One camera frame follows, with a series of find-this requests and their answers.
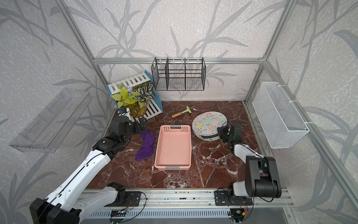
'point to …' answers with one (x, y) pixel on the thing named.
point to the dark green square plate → (208, 136)
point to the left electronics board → (118, 213)
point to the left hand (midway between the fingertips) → (140, 120)
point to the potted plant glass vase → (135, 98)
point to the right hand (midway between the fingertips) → (216, 126)
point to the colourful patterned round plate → (207, 123)
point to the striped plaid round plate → (209, 139)
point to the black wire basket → (179, 74)
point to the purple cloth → (147, 149)
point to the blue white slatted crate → (154, 107)
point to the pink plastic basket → (174, 150)
